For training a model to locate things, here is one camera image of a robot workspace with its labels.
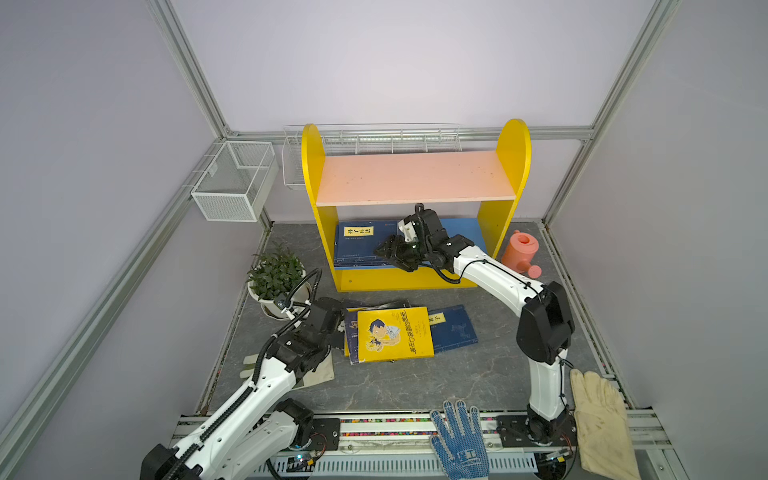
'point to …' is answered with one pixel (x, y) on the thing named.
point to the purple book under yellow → (352, 329)
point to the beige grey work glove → (324, 371)
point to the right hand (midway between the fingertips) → (379, 257)
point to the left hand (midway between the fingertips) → (321, 312)
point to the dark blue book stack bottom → (451, 327)
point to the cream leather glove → (606, 446)
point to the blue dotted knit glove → (462, 452)
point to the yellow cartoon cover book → (394, 334)
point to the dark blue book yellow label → (356, 241)
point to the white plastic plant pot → (300, 297)
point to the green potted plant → (275, 273)
